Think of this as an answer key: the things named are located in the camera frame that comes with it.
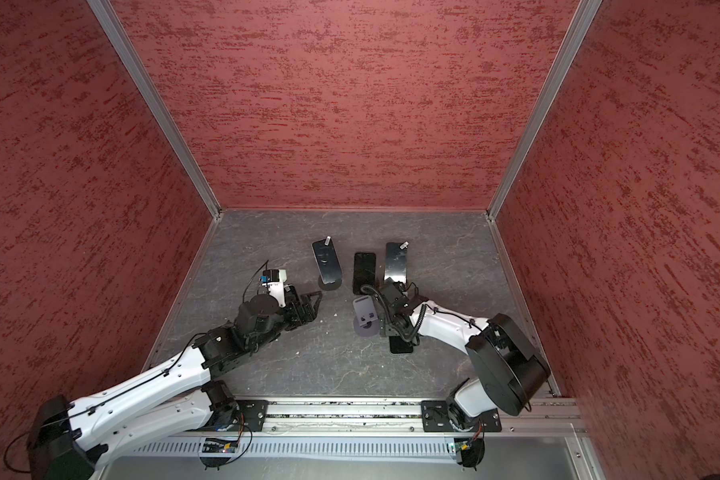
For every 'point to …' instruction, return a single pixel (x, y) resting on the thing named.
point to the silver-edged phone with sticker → (395, 266)
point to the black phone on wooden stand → (364, 270)
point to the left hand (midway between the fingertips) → (310, 301)
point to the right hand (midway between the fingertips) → (397, 332)
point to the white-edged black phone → (399, 345)
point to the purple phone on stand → (328, 262)
